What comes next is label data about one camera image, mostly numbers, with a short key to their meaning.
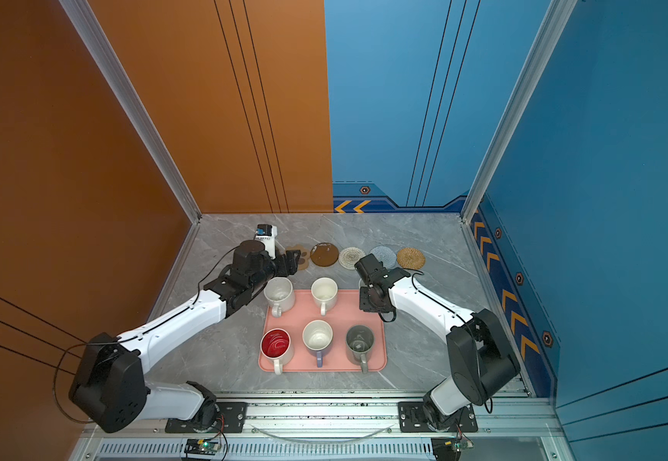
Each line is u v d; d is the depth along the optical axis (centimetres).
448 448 69
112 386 41
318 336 86
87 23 71
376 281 66
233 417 73
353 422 74
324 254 107
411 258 106
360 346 83
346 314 96
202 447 71
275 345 83
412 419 72
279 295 94
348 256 106
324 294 94
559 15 70
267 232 72
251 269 63
